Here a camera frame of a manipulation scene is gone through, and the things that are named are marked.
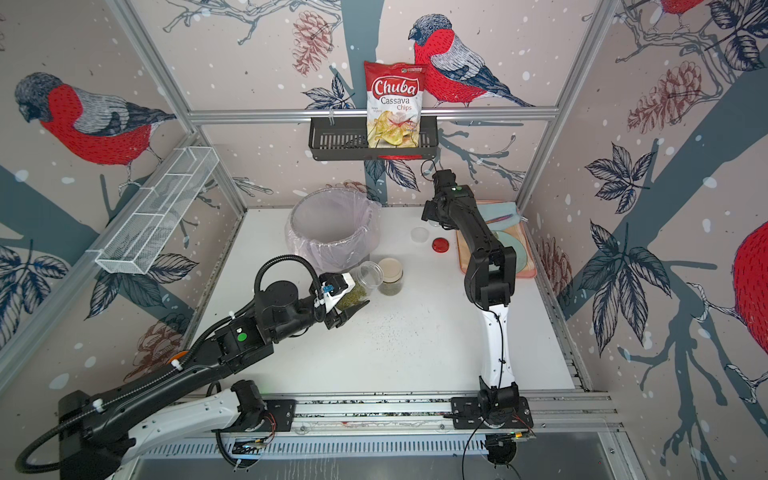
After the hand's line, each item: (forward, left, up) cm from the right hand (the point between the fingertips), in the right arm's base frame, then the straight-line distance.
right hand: (435, 216), depth 102 cm
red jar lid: (-2, -3, -13) cm, 13 cm away
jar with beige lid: (-23, +14, -3) cm, 27 cm away
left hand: (-37, +20, +16) cm, 45 cm away
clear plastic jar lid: (+3, +5, -14) cm, 15 cm away
